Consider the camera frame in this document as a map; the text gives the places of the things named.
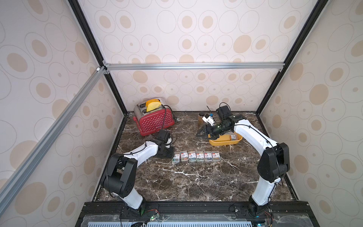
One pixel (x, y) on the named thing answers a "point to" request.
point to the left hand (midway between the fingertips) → (175, 153)
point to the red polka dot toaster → (153, 120)
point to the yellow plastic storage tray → (228, 138)
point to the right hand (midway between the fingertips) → (198, 139)
